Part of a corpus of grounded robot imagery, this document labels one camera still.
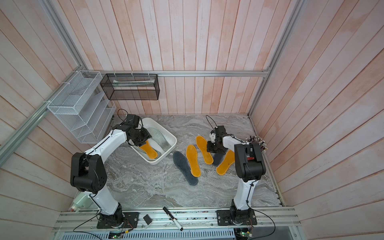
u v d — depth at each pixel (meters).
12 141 0.53
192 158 0.96
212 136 0.95
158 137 1.05
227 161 0.93
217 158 0.95
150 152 0.97
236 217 0.66
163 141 1.04
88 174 0.47
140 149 0.98
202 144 1.03
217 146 0.86
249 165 0.52
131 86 1.04
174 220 0.73
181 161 0.95
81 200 0.73
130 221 0.73
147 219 0.75
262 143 0.86
